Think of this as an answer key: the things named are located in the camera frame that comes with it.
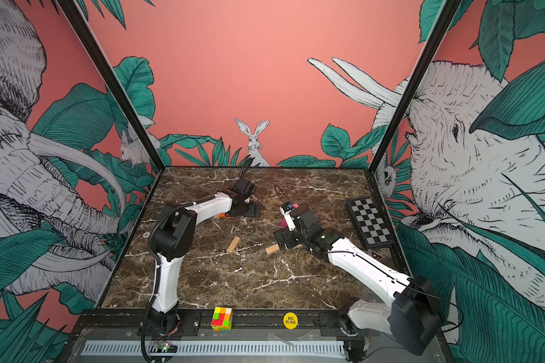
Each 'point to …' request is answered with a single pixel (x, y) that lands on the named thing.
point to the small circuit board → (164, 346)
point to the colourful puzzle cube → (222, 320)
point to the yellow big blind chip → (291, 320)
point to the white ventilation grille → (252, 349)
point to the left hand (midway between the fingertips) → (254, 208)
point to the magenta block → (284, 223)
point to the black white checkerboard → (369, 221)
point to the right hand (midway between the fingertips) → (285, 226)
